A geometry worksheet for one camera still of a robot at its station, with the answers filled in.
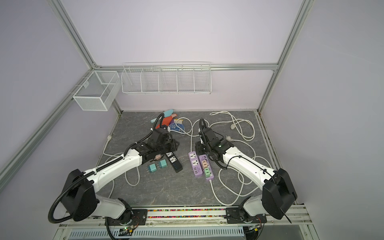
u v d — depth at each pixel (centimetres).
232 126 108
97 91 96
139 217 74
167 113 116
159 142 64
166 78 102
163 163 90
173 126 109
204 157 91
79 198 41
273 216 45
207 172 81
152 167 88
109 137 108
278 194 41
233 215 74
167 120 117
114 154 96
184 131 107
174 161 91
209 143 62
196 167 88
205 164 85
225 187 82
